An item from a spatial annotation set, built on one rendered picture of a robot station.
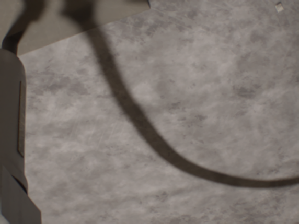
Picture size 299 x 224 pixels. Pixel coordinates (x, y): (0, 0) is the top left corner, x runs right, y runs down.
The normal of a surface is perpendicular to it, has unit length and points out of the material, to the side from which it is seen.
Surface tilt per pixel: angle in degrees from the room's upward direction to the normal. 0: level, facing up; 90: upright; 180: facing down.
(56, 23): 0
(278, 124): 0
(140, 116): 0
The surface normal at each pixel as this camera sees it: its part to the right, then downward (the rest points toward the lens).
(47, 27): 0.11, 0.71
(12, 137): 0.81, -0.47
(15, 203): 0.94, -0.30
